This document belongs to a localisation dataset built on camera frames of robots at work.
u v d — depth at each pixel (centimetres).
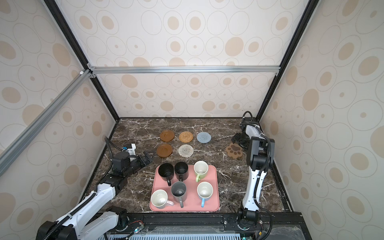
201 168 88
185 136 109
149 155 75
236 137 95
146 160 73
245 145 93
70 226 41
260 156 59
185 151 100
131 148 75
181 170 87
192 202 81
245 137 83
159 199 80
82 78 83
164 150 100
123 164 62
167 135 109
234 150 100
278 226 73
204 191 82
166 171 88
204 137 108
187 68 92
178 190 81
